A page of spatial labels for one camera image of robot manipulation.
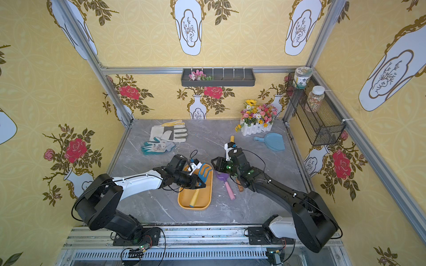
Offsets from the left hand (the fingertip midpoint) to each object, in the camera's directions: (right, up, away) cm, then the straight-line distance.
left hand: (200, 183), depth 85 cm
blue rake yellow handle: (+1, +6, 0) cm, 6 cm away
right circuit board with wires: (+32, -26, -14) cm, 43 cm away
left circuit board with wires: (-25, -26, -14) cm, 39 cm away
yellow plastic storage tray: (+2, -8, -2) cm, 8 cm away
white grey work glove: (-21, +28, +28) cm, 45 cm away
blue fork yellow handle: (+19, +23, +24) cm, 38 cm away
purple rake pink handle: (+13, +2, +6) cm, 14 cm away
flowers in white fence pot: (+32, +35, +15) cm, 50 cm away
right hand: (+9, +13, -1) cm, 16 cm away
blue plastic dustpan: (+46, +21, +25) cm, 56 cm away
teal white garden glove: (-30, +18, +21) cm, 41 cm away
